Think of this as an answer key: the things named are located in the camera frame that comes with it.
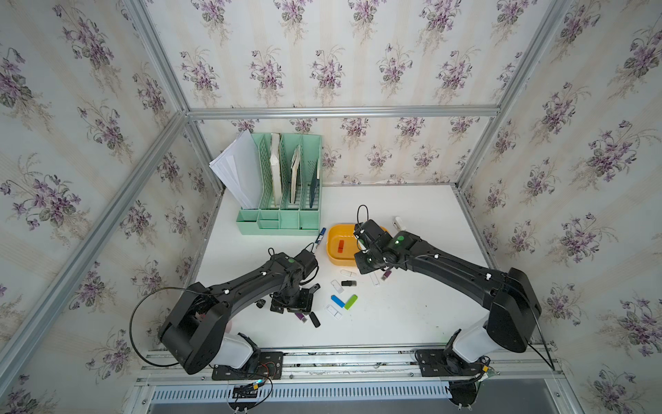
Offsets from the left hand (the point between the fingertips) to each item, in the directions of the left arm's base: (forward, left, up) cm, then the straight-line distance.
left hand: (302, 314), depth 80 cm
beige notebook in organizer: (+51, +5, +19) cm, 55 cm away
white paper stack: (+48, +26, +20) cm, 58 cm away
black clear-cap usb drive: (+11, -16, -2) cm, 20 cm away
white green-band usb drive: (+14, -16, -1) cm, 21 cm away
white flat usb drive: (+12, -25, -2) cm, 28 cm away
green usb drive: (+5, -16, -3) cm, 17 cm away
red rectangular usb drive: (+26, -13, -2) cm, 29 cm away
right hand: (+13, -20, +9) cm, 25 cm away
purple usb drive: (+14, -29, -1) cm, 33 cm away
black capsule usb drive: (-1, -4, -3) cm, 5 cm away
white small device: (+35, -37, 0) cm, 51 cm away
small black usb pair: (+4, +14, -2) cm, 15 cm away
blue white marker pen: (+30, -5, -1) cm, 31 cm away
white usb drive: (+10, -12, -2) cm, 15 cm away
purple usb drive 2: (0, 0, -2) cm, 2 cm away
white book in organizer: (+47, +11, +22) cm, 53 cm away
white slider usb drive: (+1, -10, -2) cm, 10 cm away
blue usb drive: (+4, -13, -3) cm, 14 cm away
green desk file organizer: (+49, +7, +14) cm, 52 cm away
